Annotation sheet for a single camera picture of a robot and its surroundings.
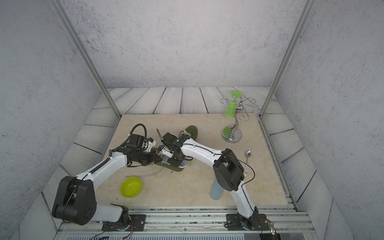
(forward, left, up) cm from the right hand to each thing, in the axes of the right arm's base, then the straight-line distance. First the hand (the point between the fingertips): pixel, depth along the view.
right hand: (175, 162), depth 86 cm
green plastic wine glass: (+35, -35, +12) cm, 51 cm away
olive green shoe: (-7, +1, +8) cm, 10 cm away
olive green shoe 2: (+27, -8, -5) cm, 28 cm away
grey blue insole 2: (-13, -23, -8) cm, 28 cm away
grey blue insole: (-2, +4, +9) cm, 10 cm away
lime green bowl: (-12, +24, -6) cm, 28 cm away
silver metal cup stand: (+26, -39, +20) cm, 51 cm away
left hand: (0, +6, +3) cm, 7 cm away
